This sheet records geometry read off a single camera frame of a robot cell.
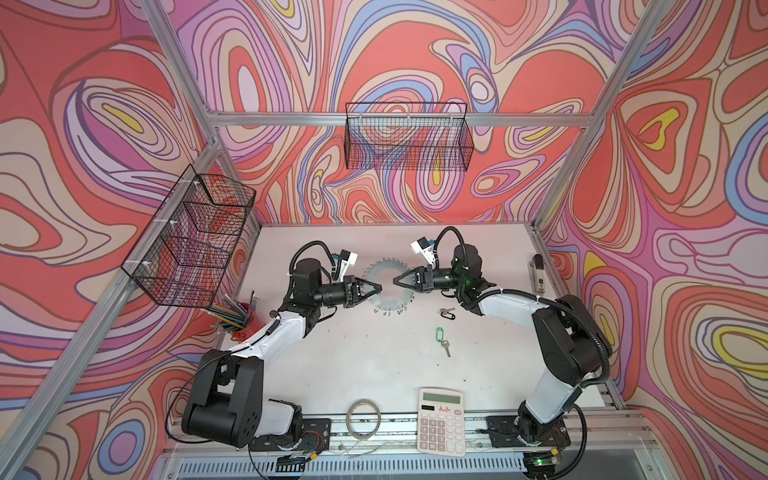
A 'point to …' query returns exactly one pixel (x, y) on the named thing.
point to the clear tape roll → (363, 418)
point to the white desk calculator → (441, 422)
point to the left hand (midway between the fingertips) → (383, 292)
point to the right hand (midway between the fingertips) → (399, 288)
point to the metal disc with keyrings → (394, 298)
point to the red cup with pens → (237, 316)
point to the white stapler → (539, 286)
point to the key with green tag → (440, 338)
